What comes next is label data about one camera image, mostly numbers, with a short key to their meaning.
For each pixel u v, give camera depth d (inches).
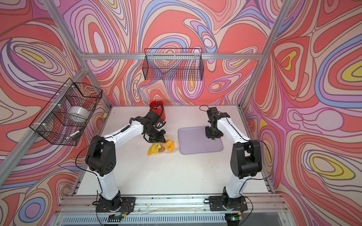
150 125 27.5
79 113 28.6
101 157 19.2
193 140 39.4
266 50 33.3
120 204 28.3
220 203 28.7
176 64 37.8
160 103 41.5
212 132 29.9
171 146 36.8
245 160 18.9
